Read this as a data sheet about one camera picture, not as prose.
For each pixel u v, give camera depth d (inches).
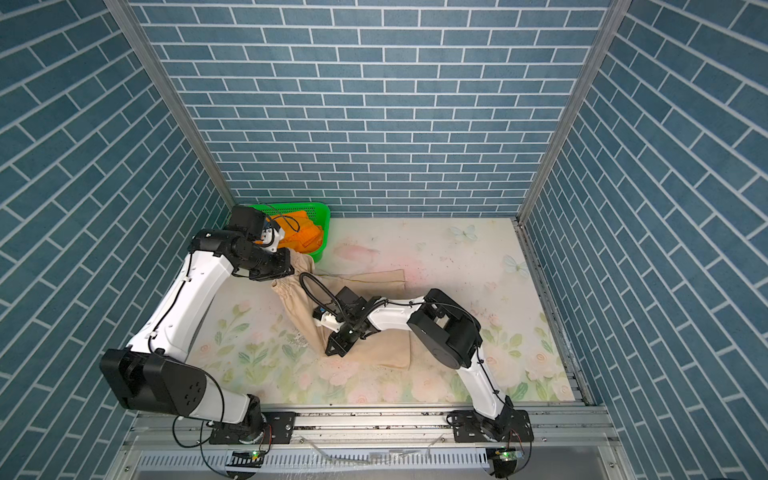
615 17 28.2
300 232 43.8
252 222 24.8
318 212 45.3
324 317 32.2
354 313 29.3
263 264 25.7
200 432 28.9
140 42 29.2
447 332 20.8
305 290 30.8
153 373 15.9
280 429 29.1
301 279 30.4
